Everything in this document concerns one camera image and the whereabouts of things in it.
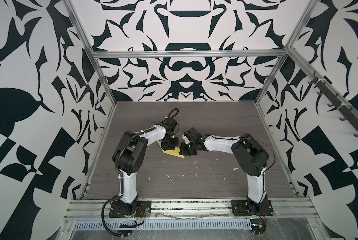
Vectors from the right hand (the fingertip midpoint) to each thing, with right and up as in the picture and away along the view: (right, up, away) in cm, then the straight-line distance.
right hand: (180, 152), depth 93 cm
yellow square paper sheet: (-3, 0, +1) cm, 3 cm away
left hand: (-3, +4, +2) cm, 5 cm away
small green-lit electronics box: (+37, -29, -22) cm, 52 cm away
